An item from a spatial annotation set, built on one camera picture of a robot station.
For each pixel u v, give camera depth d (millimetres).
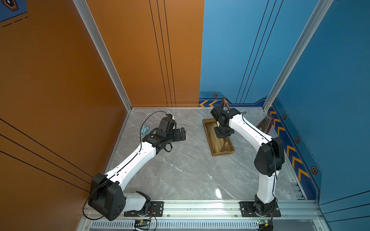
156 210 737
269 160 488
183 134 762
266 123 925
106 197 396
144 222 716
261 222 725
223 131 753
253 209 710
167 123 604
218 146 970
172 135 707
